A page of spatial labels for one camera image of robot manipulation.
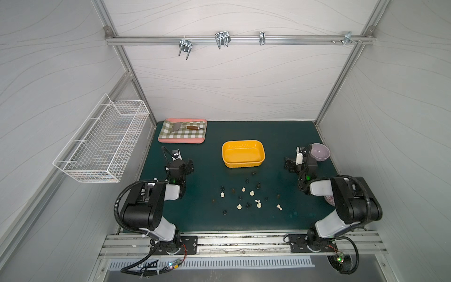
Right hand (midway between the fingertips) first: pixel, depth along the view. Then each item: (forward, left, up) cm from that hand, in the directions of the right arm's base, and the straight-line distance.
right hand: (296, 156), depth 95 cm
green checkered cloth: (+19, +81, -4) cm, 83 cm away
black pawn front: (-30, +38, -5) cm, 49 cm away
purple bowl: (+8, -17, -6) cm, 19 cm away
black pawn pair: (-26, +27, -5) cm, 37 cm away
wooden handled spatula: (+25, +75, -4) cm, 79 cm away
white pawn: (-18, +29, -4) cm, 35 cm away
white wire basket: (-16, +87, +26) cm, 93 cm away
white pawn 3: (-27, +31, -5) cm, 41 cm away
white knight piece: (-23, +22, -6) cm, 33 cm away
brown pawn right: (-21, +11, -6) cm, 25 cm away
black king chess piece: (-16, +21, -4) cm, 27 cm away
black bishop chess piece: (-13, +27, -6) cm, 30 cm away
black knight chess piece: (-8, +24, -6) cm, 26 cm away
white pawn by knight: (-26, +21, -5) cm, 34 cm away
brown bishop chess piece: (-19, +34, -4) cm, 40 cm away
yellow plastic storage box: (+6, +29, -8) cm, 31 cm away
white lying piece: (-25, +12, -6) cm, 29 cm away
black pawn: (-22, +18, -6) cm, 29 cm away
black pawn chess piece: (-18, +40, -4) cm, 44 cm away
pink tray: (+14, +59, -5) cm, 61 cm away
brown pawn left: (-25, +44, -4) cm, 51 cm away
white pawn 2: (-20, +25, -5) cm, 32 cm away
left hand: (-6, +64, +1) cm, 64 cm away
